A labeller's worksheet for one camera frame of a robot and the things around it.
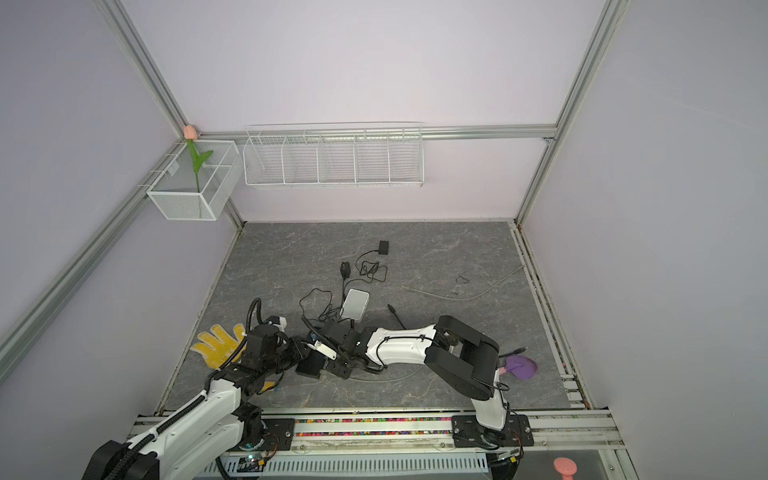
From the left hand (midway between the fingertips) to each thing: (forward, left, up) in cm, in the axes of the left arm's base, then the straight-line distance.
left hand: (313, 347), depth 86 cm
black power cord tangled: (+16, +1, -3) cm, 16 cm away
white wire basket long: (+55, -7, +28) cm, 62 cm away
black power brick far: (+38, -22, -1) cm, 44 cm away
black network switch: (-5, 0, 0) cm, 5 cm away
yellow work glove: (+1, +28, -1) cm, 28 cm away
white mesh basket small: (+32, +32, +34) cm, 56 cm away
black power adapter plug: (+26, -8, +1) cm, 28 cm away
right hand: (-4, -6, -1) cm, 8 cm away
